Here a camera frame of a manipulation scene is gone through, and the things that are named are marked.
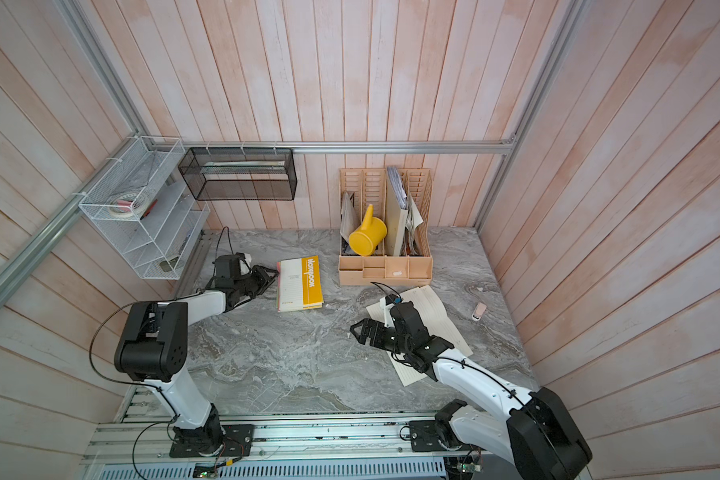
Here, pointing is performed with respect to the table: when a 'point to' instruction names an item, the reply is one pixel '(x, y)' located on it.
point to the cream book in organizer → (396, 218)
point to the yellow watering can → (372, 232)
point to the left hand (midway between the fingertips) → (279, 275)
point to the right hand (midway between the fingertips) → (361, 330)
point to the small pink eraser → (479, 310)
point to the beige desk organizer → (402, 199)
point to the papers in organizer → (411, 247)
